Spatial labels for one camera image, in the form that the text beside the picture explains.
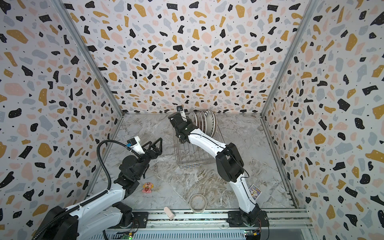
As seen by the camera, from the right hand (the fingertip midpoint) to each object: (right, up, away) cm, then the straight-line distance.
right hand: (181, 117), depth 91 cm
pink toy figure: (-17, -39, -9) cm, 43 cm away
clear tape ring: (+11, -46, -11) cm, 49 cm away
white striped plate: (+19, -2, +6) cm, 20 cm away
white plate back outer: (+11, -1, +3) cm, 12 cm away
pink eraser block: (-4, -49, -16) cm, 51 cm away
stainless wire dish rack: (+4, -25, +7) cm, 26 cm away
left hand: (-10, -12, -15) cm, 21 cm away
